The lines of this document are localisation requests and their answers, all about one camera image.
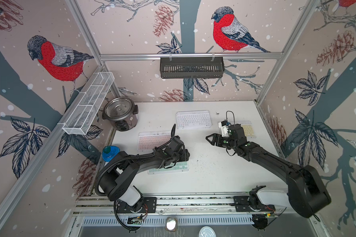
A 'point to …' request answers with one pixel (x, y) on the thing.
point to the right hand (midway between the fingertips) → (210, 136)
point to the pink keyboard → (149, 140)
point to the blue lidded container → (109, 152)
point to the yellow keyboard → (248, 127)
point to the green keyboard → (179, 166)
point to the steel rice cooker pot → (121, 112)
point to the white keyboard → (193, 119)
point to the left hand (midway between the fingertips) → (189, 154)
